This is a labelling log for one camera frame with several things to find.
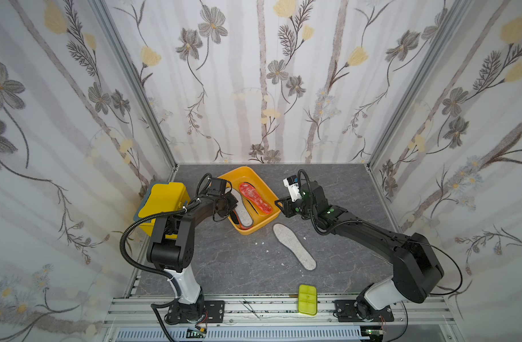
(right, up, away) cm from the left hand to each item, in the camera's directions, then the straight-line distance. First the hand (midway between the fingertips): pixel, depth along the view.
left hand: (240, 200), depth 97 cm
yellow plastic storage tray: (+2, +12, +15) cm, 20 cm away
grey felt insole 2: (+2, -8, -3) cm, 9 cm away
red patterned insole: (+4, +4, +8) cm, 9 cm away
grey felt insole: (+23, -17, -6) cm, 30 cm away
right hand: (+18, +2, -16) cm, 24 cm away
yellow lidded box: (-32, +2, -9) cm, 33 cm away
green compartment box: (+27, -35, -21) cm, 49 cm away
